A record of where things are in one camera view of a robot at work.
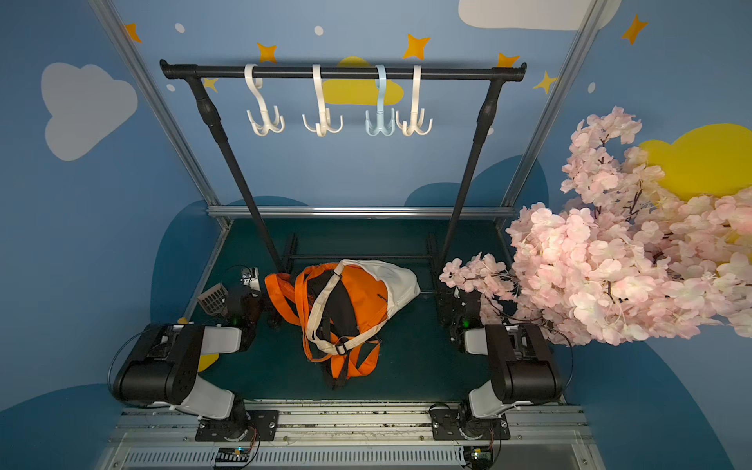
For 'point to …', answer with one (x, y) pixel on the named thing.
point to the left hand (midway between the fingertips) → (263, 283)
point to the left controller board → (233, 454)
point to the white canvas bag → (399, 285)
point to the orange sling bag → (370, 300)
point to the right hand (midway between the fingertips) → (465, 282)
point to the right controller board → (478, 457)
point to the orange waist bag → (282, 290)
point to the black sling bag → (338, 317)
